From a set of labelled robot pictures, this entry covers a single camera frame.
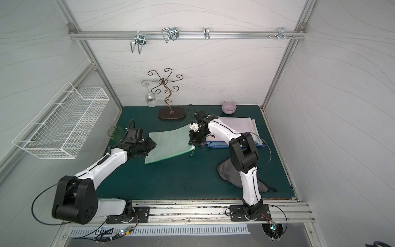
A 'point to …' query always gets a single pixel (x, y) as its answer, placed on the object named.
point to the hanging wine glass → (150, 99)
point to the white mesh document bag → (221, 140)
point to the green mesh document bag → (170, 143)
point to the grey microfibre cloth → (227, 171)
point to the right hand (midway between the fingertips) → (189, 143)
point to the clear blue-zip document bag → (217, 144)
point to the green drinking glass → (117, 133)
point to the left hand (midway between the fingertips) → (155, 145)
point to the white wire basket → (62, 127)
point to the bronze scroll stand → (167, 113)
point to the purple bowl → (229, 107)
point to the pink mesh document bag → (255, 130)
